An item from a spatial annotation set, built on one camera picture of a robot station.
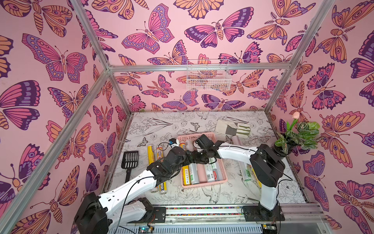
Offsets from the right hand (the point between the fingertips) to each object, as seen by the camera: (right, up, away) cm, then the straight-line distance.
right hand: (188, 163), depth 88 cm
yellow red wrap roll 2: (-1, -5, -4) cm, 7 cm away
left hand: (+1, +8, -8) cm, 11 cm away
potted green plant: (+59, +19, -14) cm, 63 cm away
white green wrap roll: (+12, -4, -4) cm, 14 cm away
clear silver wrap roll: (+16, -4, -3) cm, 16 cm away
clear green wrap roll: (+3, -5, -4) cm, 7 cm away
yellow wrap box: (+26, +2, -35) cm, 43 cm away
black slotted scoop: (-38, 0, +5) cm, 38 cm away
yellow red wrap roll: (-24, +5, +5) cm, 25 cm away
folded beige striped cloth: (+34, +22, +22) cm, 46 cm away
